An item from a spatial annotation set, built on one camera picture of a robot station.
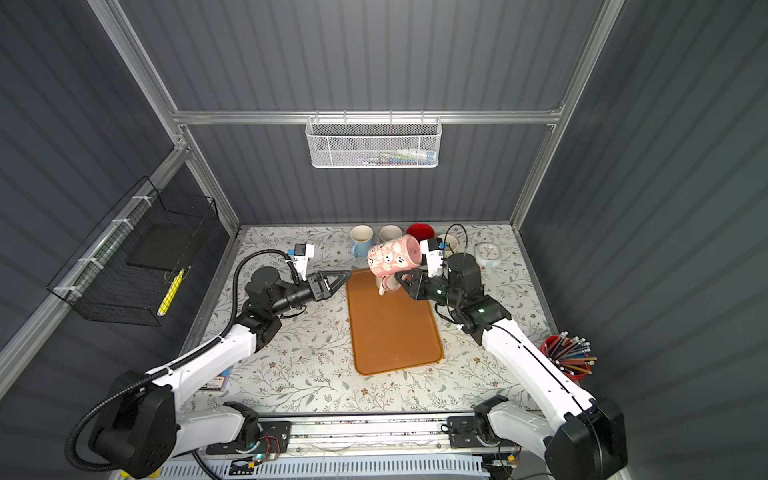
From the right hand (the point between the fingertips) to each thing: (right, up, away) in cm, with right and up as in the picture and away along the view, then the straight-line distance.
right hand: (401, 278), depth 73 cm
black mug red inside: (+9, +14, +34) cm, 38 cm away
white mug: (-4, -4, +26) cm, 26 cm away
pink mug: (-1, +6, -4) cm, 7 cm away
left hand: (-13, +1, +1) cm, 13 cm away
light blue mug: (-13, +12, +33) cm, 38 cm away
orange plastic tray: (-3, -18, +19) cm, 26 cm away
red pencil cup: (+42, -19, 0) cm, 46 cm away
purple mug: (-3, +14, +37) cm, 40 cm away
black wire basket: (-66, +3, 0) cm, 66 cm away
